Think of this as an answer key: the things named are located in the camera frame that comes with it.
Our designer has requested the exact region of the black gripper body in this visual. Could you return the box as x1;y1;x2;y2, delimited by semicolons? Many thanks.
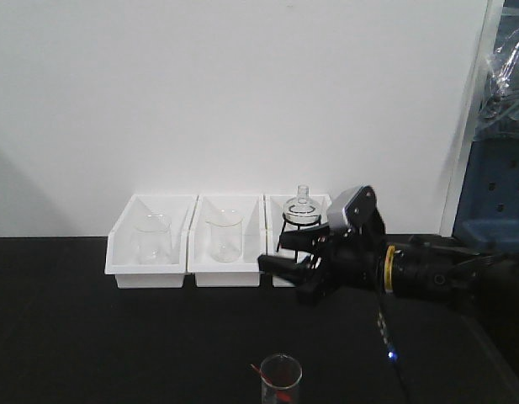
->
313;210;387;302

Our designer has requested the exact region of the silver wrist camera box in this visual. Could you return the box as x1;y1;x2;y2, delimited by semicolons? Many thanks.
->
327;183;379;237

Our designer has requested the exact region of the white plastic bin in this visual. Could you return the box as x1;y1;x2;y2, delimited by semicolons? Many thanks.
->
103;193;199;290
186;193;267;289
262;193;334;289

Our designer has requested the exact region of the small glass beaker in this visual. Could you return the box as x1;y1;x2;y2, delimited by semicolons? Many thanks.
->
258;353;303;404

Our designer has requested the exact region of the blue perforated rack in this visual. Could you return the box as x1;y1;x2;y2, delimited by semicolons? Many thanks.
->
452;138;519;253

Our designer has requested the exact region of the black wire flask stand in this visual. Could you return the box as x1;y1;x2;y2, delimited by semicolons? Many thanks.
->
277;211;326;237

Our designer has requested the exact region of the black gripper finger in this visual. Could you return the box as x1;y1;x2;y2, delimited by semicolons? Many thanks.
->
278;226;331;253
258;255;327;304

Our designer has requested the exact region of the large glass beaker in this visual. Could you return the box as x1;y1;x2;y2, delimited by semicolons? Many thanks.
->
134;213;172;265
205;209;243;263

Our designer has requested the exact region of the black robot base cover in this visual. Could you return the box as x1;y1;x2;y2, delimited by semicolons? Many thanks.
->
368;290;519;404

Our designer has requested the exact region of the crumpled clear plastic sheet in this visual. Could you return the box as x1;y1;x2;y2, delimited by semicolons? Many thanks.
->
473;0;519;142

